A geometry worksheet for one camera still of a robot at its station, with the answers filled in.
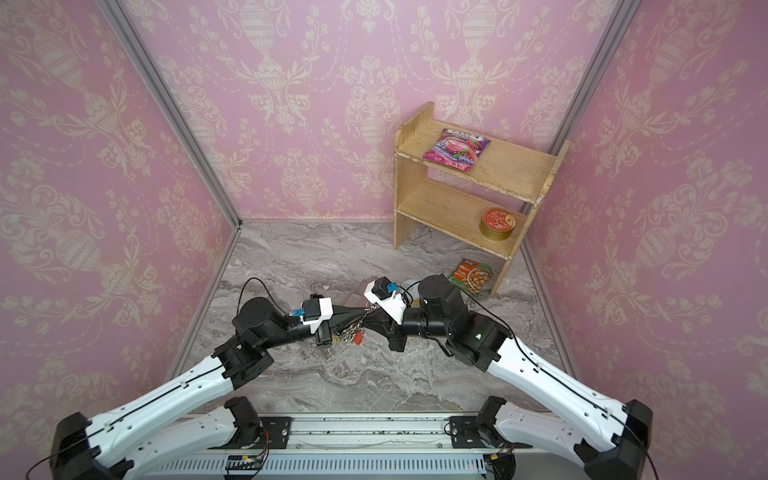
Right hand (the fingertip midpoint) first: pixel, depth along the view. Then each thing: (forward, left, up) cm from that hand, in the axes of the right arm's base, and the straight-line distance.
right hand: (364, 321), depth 63 cm
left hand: (0, 0, +4) cm, 4 cm away
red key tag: (-3, +1, -3) cm, 4 cm away
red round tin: (+30, -37, -4) cm, 48 cm away
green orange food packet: (+29, -34, -28) cm, 53 cm away
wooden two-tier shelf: (+60, -36, -13) cm, 71 cm away
